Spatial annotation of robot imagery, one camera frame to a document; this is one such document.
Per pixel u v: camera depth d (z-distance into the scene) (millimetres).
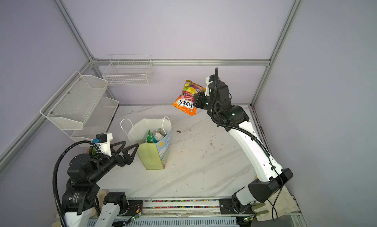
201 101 578
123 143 659
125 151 544
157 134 833
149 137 781
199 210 735
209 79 585
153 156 764
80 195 436
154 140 807
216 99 478
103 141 531
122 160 554
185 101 688
